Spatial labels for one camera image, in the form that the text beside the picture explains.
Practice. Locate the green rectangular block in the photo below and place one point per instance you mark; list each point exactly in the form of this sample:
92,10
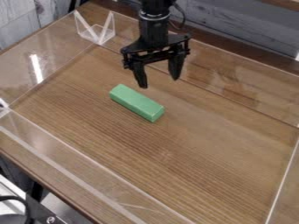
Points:
136,102

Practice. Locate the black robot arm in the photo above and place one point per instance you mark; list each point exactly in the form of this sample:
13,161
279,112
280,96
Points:
153,20

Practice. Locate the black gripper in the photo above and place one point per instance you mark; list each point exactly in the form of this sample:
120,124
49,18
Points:
139,54

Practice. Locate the clear acrylic corner bracket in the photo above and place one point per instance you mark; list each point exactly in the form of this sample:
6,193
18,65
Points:
99,34

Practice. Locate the black metal base plate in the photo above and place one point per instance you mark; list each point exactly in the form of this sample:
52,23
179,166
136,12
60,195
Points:
41,215

